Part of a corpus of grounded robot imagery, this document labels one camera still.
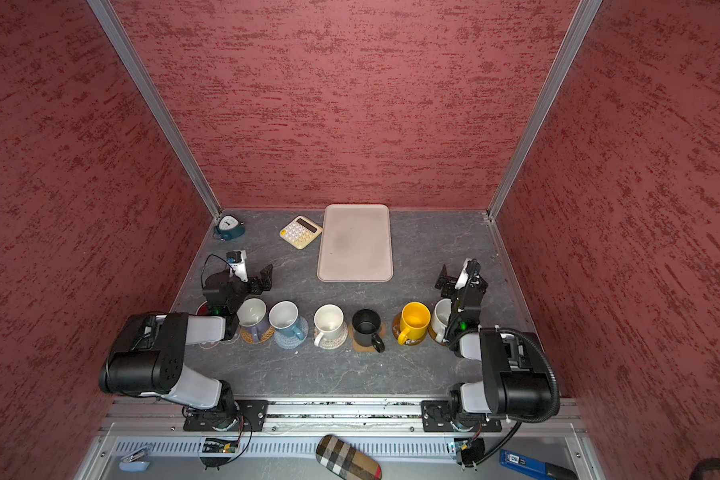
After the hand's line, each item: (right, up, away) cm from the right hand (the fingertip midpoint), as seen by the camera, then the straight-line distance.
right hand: (456, 271), depth 90 cm
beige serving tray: (-32, +8, +21) cm, 39 cm away
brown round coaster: (-8, -18, -3) cm, 20 cm away
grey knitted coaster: (-50, -20, -4) cm, 54 cm away
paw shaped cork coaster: (-29, -22, -5) cm, 37 cm away
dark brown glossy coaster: (-19, -17, -2) cm, 25 cm away
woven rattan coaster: (-58, -19, -3) cm, 61 cm away
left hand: (-63, +1, +3) cm, 63 cm away
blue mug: (-52, -13, -4) cm, 54 cm away
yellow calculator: (-54, +13, +22) cm, 59 cm away
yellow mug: (-13, -14, -2) cm, 19 cm away
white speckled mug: (-6, -12, -5) cm, 14 cm away
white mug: (-39, -14, -4) cm, 42 cm away
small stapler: (-81, -41, -23) cm, 94 cm away
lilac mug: (-62, -13, -2) cm, 64 cm away
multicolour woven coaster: (-38, -21, -5) cm, 43 cm away
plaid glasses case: (-33, -40, -24) cm, 57 cm away
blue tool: (+11, -41, -24) cm, 49 cm away
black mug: (-28, -15, -5) cm, 32 cm away
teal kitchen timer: (-80, +14, +20) cm, 84 cm away
